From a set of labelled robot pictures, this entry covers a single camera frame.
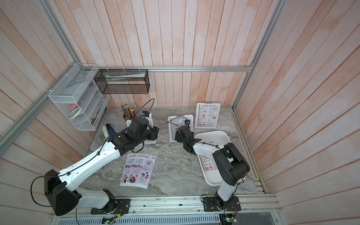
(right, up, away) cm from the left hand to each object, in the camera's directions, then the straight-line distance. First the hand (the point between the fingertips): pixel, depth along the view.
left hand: (154, 131), depth 78 cm
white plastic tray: (+35, -29, +7) cm, 46 cm away
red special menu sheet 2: (-10, -26, +8) cm, 29 cm away
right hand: (+16, -2, +18) cm, 24 cm away
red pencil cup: (-24, +8, +20) cm, 32 cm away
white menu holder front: (+27, +12, +20) cm, 36 cm away
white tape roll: (-48, +10, +3) cm, 49 cm away
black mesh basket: (-28, +36, +27) cm, 53 cm away
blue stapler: (-37, -1, +24) cm, 44 cm away
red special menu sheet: (-19, -21, +13) cm, 31 cm away
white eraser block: (-40, -2, +23) cm, 46 cm away
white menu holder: (+17, +9, +9) cm, 21 cm away
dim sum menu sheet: (+12, +5, +12) cm, 18 cm away
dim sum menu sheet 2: (+35, +10, +23) cm, 43 cm away
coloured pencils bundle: (-22, +11, +23) cm, 34 cm away
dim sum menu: (+33, -21, +11) cm, 41 cm away
